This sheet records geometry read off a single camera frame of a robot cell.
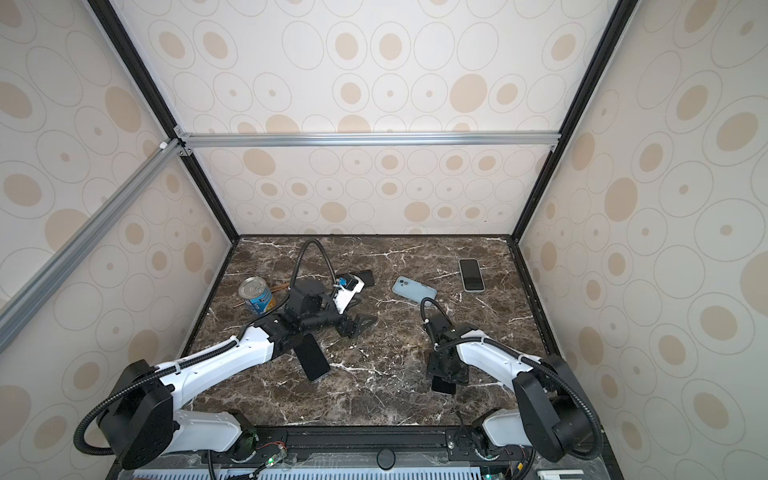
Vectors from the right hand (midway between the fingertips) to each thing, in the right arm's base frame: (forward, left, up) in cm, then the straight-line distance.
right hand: (441, 376), depth 86 cm
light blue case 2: (+28, -14, +2) cm, 31 cm away
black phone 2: (+5, +38, +3) cm, 39 cm away
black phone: (+37, -15, 0) cm, 40 cm away
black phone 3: (-4, +1, +5) cm, 7 cm away
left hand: (+10, +18, +22) cm, 30 cm away
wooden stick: (+29, +55, +4) cm, 62 cm away
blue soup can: (+21, +55, +14) cm, 61 cm away
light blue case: (+29, +7, +2) cm, 30 cm away
